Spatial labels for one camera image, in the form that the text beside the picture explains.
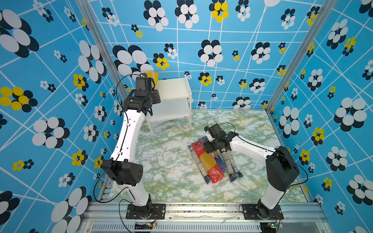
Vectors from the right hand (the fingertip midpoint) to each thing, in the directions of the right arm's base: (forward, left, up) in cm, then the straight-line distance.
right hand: (209, 145), depth 91 cm
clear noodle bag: (-9, +8, -4) cm, 12 cm away
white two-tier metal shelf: (+22, +22, +16) cm, 35 cm away
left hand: (+13, +31, +32) cm, 46 cm away
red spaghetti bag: (-17, -2, 0) cm, 17 cm away
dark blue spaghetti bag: (-9, -6, -4) cm, 12 cm away
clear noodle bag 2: (-9, -12, -4) cm, 15 cm away
